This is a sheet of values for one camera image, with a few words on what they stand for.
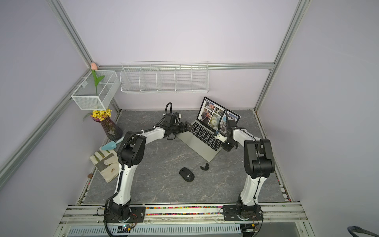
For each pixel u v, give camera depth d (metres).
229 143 0.85
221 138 0.91
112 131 0.97
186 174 0.85
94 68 0.90
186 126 0.96
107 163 0.91
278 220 0.73
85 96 0.78
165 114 0.87
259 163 0.51
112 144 1.00
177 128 0.94
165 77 0.99
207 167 0.89
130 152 0.61
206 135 1.05
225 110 0.91
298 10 0.71
